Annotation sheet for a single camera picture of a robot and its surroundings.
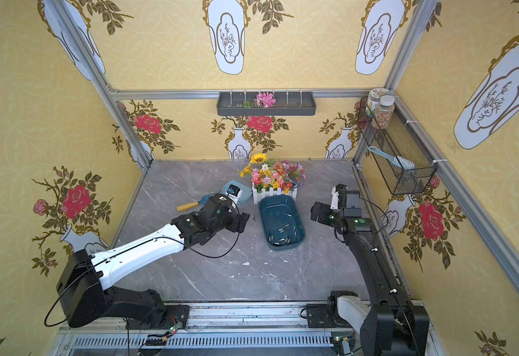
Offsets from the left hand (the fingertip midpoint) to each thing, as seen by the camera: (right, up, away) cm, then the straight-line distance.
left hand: (231, 208), depth 82 cm
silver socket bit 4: (+15, -15, +8) cm, 23 cm away
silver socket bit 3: (+25, -11, +11) cm, 29 cm away
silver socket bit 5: (+22, -14, +8) cm, 27 cm away
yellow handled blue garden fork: (-18, 0, +21) cm, 27 cm away
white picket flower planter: (+15, +11, +10) cm, 21 cm away
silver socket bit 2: (+20, -11, +12) cm, 26 cm away
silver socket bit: (+23, -5, +16) cm, 28 cm away
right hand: (+36, -1, +1) cm, 36 cm away
